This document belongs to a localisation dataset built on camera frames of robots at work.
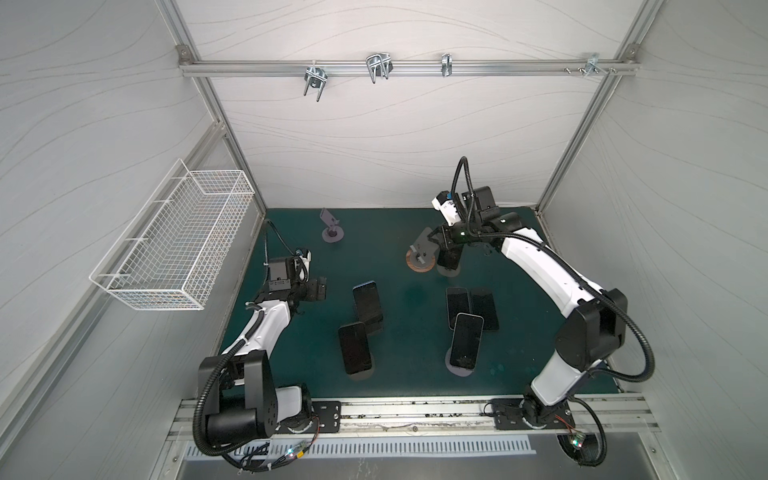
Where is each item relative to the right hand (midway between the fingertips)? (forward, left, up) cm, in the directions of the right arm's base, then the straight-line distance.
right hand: (434, 228), depth 83 cm
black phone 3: (-31, +19, -10) cm, 38 cm away
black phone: (-11, -17, -23) cm, 31 cm away
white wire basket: (-17, +63, +9) cm, 66 cm away
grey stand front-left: (-35, +18, -20) cm, 44 cm away
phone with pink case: (-11, -9, -22) cm, 26 cm away
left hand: (-9, +36, -14) cm, 40 cm away
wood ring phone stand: (-4, +3, -7) cm, 9 cm away
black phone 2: (-18, +18, -11) cm, 28 cm away
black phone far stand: (+6, -8, -22) cm, 24 cm away
